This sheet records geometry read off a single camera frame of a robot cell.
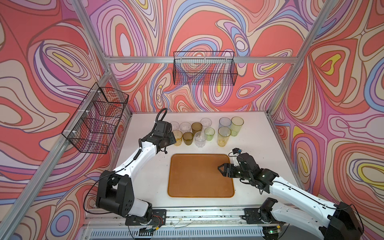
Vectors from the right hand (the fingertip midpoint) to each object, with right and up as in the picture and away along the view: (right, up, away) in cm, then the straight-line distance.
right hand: (224, 171), depth 81 cm
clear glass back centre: (-8, +28, +26) cm, 39 cm away
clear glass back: (-23, +24, +26) cm, 42 cm away
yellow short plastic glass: (-28, +18, +21) cm, 39 cm away
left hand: (-29, +18, +7) cm, 35 cm away
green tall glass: (+12, +28, +16) cm, 34 cm away
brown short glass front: (-21, +17, +17) cm, 32 cm away
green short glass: (-6, +21, +21) cm, 30 cm away
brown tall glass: (-15, +24, +20) cm, 35 cm away
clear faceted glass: (-30, +25, +25) cm, 46 cm away
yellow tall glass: (+2, +19, +12) cm, 23 cm away
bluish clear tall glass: (+4, +28, +16) cm, 32 cm away
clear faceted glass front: (-12, +17, +21) cm, 29 cm away
